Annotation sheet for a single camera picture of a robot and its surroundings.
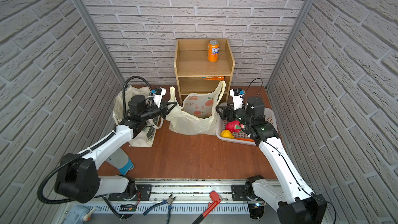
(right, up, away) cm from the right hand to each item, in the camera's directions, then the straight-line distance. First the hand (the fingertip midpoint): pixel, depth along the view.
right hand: (223, 105), depth 73 cm
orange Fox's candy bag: (-2, +17, +28) cm, 33 cm away
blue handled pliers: (-26, -45, -2) cm, 52 cm away
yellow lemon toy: (+4, -17, +15) cm, 24 cm away
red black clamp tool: (-4, -45, -2) cm, 45 cm away
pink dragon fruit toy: (+8, -13, +16) cm, 23 cm away
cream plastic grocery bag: (-13, -6, +5) cm, 15 cm away
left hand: (-24, +1, +4) cm, 24 cm away
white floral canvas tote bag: (-41, -17, +6) cm, 45 cm away
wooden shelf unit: (-17, +24, +18) cm, 34 cm away
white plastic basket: (+1, -13, +24) cm, 27 cm away
